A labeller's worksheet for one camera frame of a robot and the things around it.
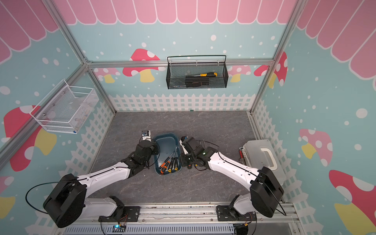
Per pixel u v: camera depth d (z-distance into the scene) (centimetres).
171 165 89
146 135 74
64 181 45
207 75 91
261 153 84
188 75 100
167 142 93
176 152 91
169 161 89
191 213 76
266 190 41
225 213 74
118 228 73
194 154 61
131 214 74
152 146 68
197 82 87
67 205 42
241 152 96
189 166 90
